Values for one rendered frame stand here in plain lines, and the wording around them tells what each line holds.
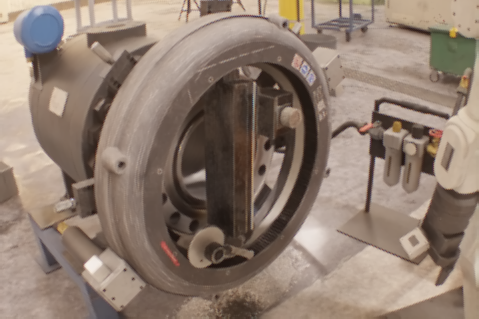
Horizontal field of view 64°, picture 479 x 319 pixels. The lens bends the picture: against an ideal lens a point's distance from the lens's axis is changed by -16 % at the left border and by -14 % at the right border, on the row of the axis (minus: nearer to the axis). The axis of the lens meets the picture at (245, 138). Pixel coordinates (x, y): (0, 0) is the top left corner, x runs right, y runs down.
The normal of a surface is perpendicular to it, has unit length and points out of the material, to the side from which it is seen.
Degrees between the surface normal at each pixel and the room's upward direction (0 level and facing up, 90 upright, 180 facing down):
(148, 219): 90
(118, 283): 90
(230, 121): 86
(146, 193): 90
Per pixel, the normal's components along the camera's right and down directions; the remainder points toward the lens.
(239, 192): 0.70, 0.26
